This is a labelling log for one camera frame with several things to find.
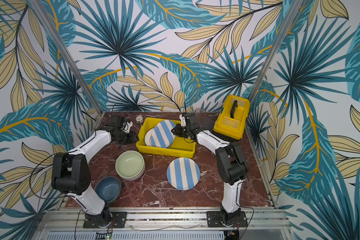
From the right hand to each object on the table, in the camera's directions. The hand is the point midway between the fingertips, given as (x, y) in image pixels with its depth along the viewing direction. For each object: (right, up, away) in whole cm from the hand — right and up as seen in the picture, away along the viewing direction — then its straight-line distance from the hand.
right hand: (170, 131), depth 94 cm
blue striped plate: (+8, -25, -5) cm, 27 cm away
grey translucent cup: (+25, +5, +12) cm, 29 cm away
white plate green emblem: (-16, -4, +7) cm, 18 cm away
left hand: (-21, -5, -3) cm, 21 cm away
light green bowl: (-23, -20, -7) cm, 31 cm away
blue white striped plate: (-5, -3, +1) cm, 6 cm away
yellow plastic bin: (+7, -11, +3) cm, 13 cm away
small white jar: (-25, +9, +19) cm, 33 cm away
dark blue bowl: (-33, -31, -11) cm, 47 cm away
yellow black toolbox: (+39, +8, 0) cm, 40 cm away
